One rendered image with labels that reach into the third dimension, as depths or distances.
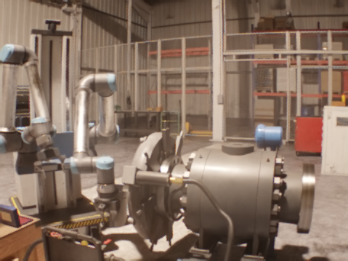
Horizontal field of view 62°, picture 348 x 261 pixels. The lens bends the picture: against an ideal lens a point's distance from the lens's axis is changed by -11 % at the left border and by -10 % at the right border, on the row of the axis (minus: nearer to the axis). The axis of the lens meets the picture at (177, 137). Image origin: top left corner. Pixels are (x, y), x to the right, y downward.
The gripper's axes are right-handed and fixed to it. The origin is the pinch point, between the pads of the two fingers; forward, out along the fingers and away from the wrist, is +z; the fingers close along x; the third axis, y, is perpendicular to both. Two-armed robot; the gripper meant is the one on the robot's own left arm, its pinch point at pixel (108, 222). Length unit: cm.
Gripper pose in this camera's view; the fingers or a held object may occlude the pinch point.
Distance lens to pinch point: 169.0
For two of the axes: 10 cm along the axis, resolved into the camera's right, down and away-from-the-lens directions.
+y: -3.4, 1.1, -9.3
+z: 0.0, 9.9, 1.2
